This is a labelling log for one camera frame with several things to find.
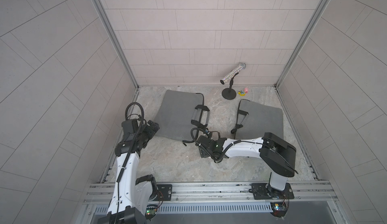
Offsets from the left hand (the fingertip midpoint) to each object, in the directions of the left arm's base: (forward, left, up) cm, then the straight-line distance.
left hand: (156, 126), depth 80 cm
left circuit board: (-36, -2, -10) cm, 37 cm away
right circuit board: (-35, -60, -13) cm, 71 cm away
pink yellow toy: (+35, -56, -11) cm, 66 cm away
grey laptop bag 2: (+10, -58, -9) cm, 59 cm away
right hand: (-7, -27, -16) cm, 32 cm away
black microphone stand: (+34, -46, -11) cm, 58 cm away
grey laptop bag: (+14, -11, -9) cm, 20 cm away
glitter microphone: (+33, -44, +10) cm, 55 cm away
